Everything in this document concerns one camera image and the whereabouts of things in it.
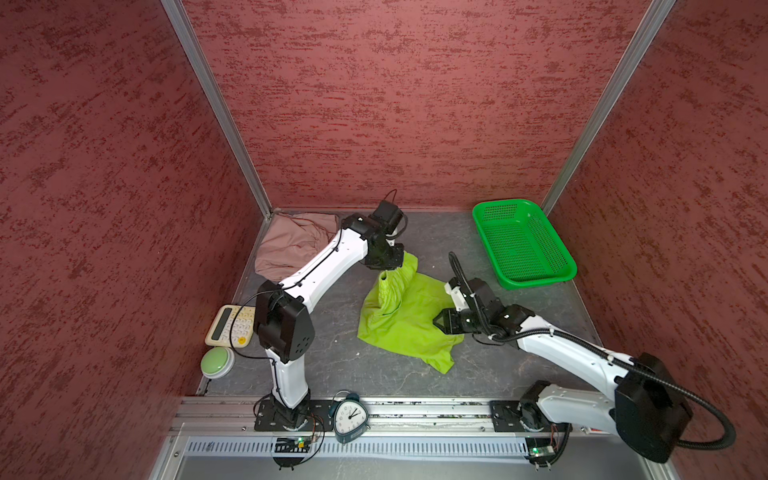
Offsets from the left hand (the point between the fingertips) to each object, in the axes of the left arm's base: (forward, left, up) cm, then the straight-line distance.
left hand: (393, 270), depth 83 cm
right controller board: (-41, -36, -17) cm, 57 cm away
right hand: (-13, -13, -9) cm, 21 cm away
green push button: (-22, +48, -14) cm, 55 cm away
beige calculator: (-14, +52, -15) cm, 56 cm away
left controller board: (-40, +25, -19) cm, 51 cm away
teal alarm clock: (-35, +10, -12) cm, 38 cm away
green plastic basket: (+22, -49, -16) cm, 56 cm away
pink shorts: (+21, +39, -13) cm, 46 cm away
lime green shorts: (-7, -3, -13) cm, 15 cm away
